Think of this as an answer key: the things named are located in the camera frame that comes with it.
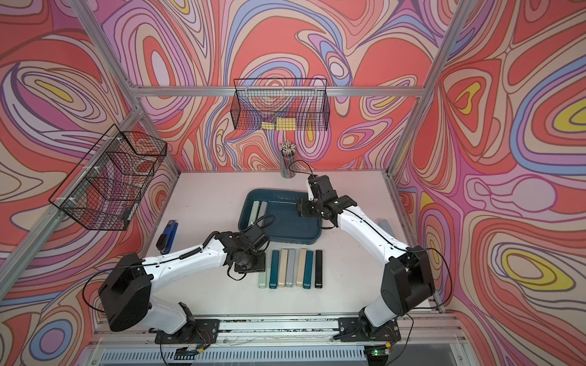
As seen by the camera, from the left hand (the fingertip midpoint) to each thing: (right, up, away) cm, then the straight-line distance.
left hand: (265, 269), depth 82 cm
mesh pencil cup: (+7, +47, +23) cm, 53 cm away
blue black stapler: (-43, +8, +10) cm, 45 cm away
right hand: (+14, +21, +3) cm, 25 cm away
